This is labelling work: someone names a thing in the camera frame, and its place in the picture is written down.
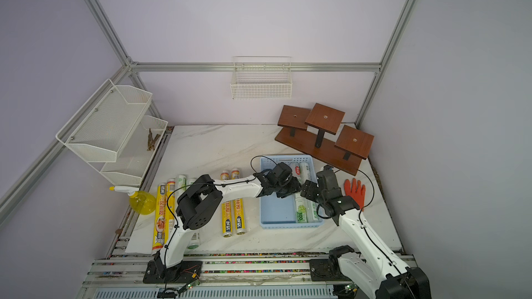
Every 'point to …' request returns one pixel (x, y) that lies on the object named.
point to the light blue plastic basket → (294, 211)
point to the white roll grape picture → (181, 182)
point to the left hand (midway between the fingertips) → (300, 190)
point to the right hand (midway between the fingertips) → (311, 191)
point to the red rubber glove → (356, 192)
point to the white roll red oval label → (301, 171)
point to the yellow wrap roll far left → (170, 208)
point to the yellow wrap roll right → (240, 219)
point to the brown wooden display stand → (319, 131)
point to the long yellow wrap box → (160, 221)
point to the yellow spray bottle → (142, 202)
